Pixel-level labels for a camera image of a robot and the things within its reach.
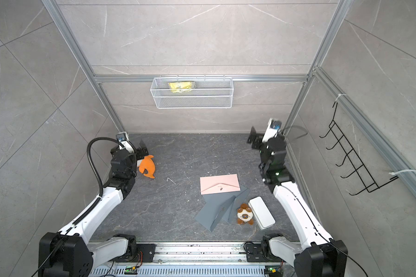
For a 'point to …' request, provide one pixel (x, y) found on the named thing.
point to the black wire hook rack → (360, 168)
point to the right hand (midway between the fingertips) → (265, 120)
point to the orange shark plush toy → (148, 164)
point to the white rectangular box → (262, 215)
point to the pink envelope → (219, 184)
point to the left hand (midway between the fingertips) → (131, 135)
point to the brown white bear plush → (244, 213)
